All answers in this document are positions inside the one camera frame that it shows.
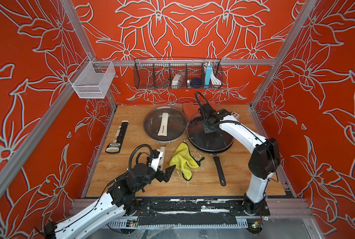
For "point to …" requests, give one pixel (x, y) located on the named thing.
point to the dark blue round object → (196, 83)
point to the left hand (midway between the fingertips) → (168, 160)
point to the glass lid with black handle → (219, 141)
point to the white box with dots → (235, 114)
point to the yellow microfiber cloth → (183, 161)
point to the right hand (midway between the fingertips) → (208, 127)
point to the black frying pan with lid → (219, 165)
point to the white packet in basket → (177, 80)
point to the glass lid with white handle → (165, 123)
